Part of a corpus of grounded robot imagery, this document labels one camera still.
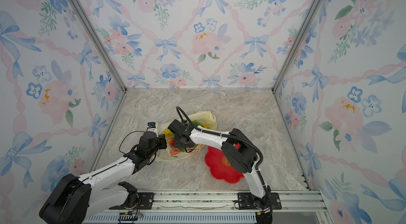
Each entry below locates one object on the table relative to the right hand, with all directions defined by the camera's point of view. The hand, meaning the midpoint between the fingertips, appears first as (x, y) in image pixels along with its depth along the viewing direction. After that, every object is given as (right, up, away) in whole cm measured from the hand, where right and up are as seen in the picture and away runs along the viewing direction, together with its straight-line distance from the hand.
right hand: (180, 143), depth 90 cm
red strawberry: (-4, +2, -4) cm, 6 cm away
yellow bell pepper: (-7, +6, +2) cm, 9 cm away
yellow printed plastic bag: (+14, +13, +5) cm, 20 cm away
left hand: (-7, +6, -2) cm, 9 cm away
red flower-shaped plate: (+22, -12, -5) cm, 26 cm away
